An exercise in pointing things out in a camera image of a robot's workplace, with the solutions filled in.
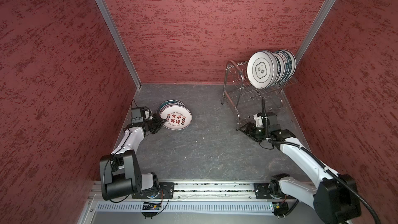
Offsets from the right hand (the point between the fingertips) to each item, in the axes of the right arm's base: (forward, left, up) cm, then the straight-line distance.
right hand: (241, 133), depth 83 cm
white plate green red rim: (+26, +43, -4) cm, 50 cm away
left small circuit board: (-31, +48, -11) cm, 58 cm away
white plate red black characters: (+12, +36, -1) cm, 38 cm away
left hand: (+8, +42, +1) cm, 43 cm away
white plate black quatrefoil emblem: (+24, -10, +25) cm, 36 cm away
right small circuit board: (-33, -15, -11) cm, 38 cm away
